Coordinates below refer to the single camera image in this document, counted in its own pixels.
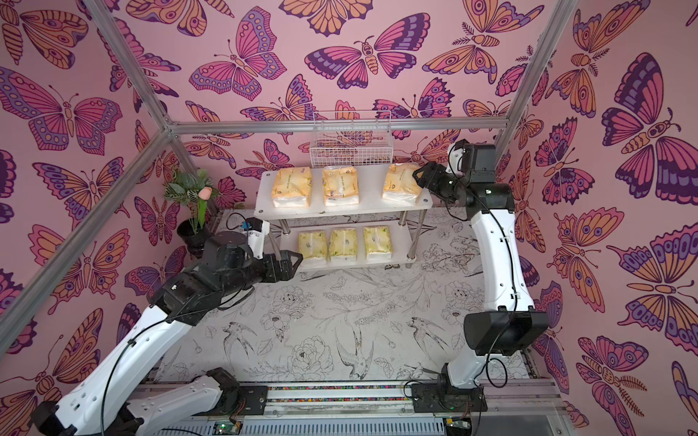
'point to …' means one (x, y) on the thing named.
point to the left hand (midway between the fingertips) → (292, 255)
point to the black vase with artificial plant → (194, 188)
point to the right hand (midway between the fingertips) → (415, 176)
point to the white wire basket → (350, 148)
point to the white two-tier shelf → (346, 216)
